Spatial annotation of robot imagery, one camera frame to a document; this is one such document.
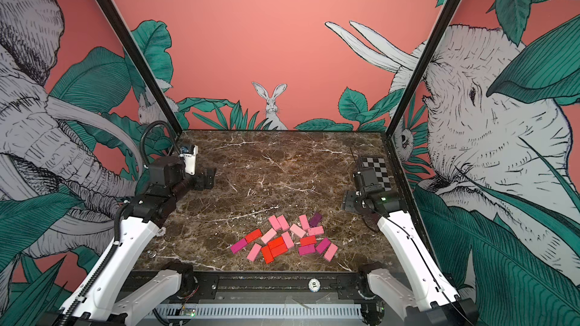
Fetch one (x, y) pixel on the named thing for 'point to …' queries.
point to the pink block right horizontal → (316, 230)
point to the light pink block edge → (331, 252)
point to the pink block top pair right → (283, 222)
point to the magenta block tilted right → (323, 245)
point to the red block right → (308, 240)
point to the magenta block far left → (237, 247)
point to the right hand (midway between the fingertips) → (352, 198)
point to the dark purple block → (316, 219)
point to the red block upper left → (253, 235)
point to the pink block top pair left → (275, 222)
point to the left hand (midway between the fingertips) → (203, 164)
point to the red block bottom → (267, 254)
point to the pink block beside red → (288, 239)
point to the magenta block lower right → (308, 249)
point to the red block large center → (278, 247)
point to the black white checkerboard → (379, 166)
